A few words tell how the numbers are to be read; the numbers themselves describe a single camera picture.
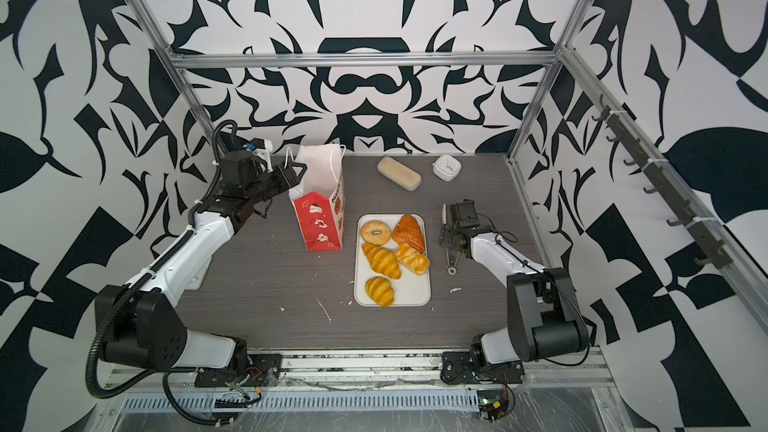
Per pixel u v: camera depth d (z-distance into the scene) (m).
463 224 0.71
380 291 0.83
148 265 0.46
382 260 0.89
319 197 0.77
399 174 1.11
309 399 0.71
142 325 0.41
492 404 0.71
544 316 0.43
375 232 0.96
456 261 0.91
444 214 1.00
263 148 0.74
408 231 0.94
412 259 0.89
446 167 1.14
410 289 0.89
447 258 0.92
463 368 0.74
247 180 0.64
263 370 0.73
